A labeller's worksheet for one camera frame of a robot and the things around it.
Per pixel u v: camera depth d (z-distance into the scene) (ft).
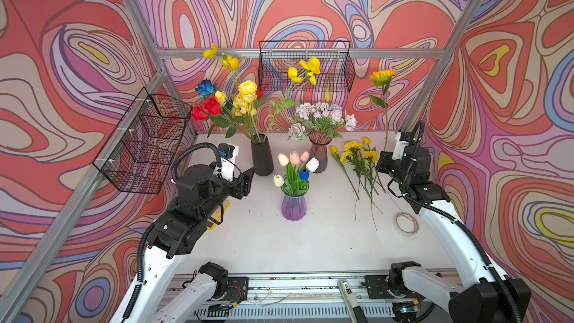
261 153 3.01
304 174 2.18
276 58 2.90
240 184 1.74
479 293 1.22
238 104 2.45
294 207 3.05
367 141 3.76
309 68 2.23
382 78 2.48
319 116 2.79
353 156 3.42
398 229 2.82
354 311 2.17
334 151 3.61
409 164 1.83
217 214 1.65
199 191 1.40
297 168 2.45
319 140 3.06
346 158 3.43
